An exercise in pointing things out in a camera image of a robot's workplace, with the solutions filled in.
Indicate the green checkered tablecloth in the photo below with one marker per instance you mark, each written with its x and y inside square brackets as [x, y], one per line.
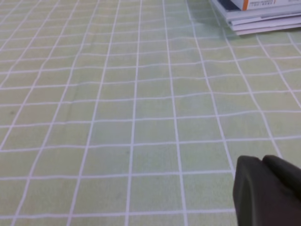
[134, 112]

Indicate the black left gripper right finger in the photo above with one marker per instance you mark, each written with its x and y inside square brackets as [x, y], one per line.
[287, 173]

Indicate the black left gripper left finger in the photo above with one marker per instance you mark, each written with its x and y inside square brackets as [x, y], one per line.
[260, 199]

